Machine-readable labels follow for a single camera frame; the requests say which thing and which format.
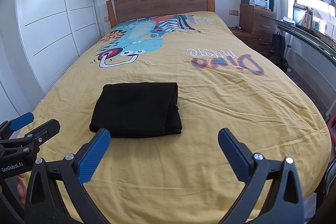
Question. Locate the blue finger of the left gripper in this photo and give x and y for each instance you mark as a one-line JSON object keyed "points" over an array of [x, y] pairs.
{"points": [[7, 128], [39, 132]]}

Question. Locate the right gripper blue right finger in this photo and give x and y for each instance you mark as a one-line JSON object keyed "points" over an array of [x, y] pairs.
{"points": [[284, 201]]}

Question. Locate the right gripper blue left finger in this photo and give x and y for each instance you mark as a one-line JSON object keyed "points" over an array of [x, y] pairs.
{"points": [[44, 202]]}

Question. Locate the black pants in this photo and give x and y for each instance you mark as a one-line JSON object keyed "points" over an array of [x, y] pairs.
{"points": [[137, 110]]}

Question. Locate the person's left hand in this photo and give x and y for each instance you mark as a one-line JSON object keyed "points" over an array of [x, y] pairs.
{"points": [[21, 188]]}

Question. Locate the white wardrobe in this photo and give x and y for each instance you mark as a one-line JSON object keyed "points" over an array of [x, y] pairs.
{"points": [[40, 40]]}

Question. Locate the long grey desk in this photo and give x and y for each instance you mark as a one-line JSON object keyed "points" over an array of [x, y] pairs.
{"points": [[308, 38]]}

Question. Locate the black bag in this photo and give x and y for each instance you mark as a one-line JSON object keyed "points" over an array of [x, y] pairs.
{"points": [[278, 44]]}

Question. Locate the wooden nightstand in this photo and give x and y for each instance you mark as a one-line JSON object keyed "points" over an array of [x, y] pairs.
{"points": [[260, 44]]}

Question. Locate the wooden drawer chest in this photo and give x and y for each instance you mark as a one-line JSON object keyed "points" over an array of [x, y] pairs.
{"points": [[257, 21]]}

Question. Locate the wooden headboard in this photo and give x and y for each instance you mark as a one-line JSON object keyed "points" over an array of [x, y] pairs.
{"points": [[120, 11]]}

